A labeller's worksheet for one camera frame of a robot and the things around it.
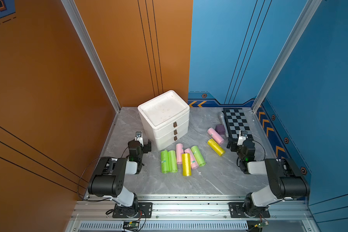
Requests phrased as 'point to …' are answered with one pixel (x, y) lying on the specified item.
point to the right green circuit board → (260, 224)
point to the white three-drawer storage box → (166, 118)
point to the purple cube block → (220, 128)
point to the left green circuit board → (131, 225)
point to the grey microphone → (222, 116)
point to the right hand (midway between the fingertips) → (236, 138)
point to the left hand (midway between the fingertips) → (142, 138)
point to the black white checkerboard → (235, 121)
